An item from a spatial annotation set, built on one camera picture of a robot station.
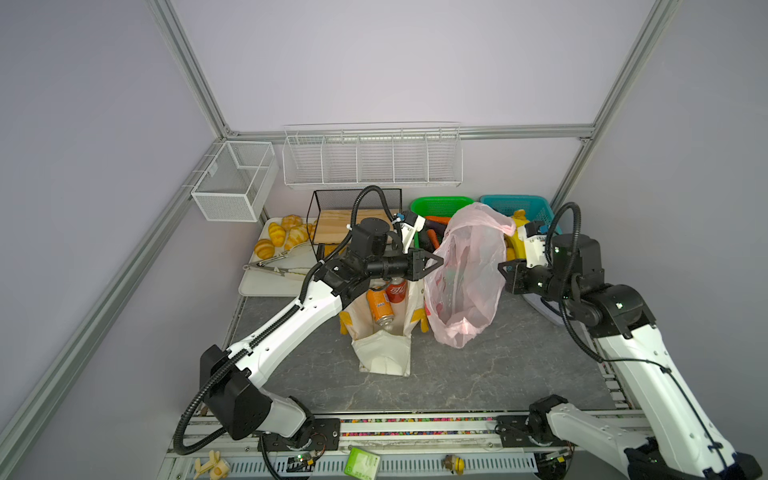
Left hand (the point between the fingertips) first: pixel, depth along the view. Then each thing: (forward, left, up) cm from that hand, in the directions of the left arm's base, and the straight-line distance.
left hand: (443, 267), depth 65 cm
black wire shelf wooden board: (+39, +31, -18) cm, 53 cm away
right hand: (0, -14, -1) cm, 14 cm away
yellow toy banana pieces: (-31, +54, -31) cm, 70 cm away
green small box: (-33, +21, -31) cm, 49 cm away
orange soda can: (+7, +15, -28) cm, 33 cm away
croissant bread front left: (+34, +57, -31) cm, 74 cm away
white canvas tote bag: (-9, +14, -23) cm, 28 cm away
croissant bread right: (+38, +44, -28) cm, 65 cm away
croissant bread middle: (+42, +54, -32) cm, 76 cm away
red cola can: (+10, +10, -25) cm, 29 cm away
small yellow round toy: (-34, -1, -30) cm, 46 cm away
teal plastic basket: (+45, -47, -27) cm, 70 cm away
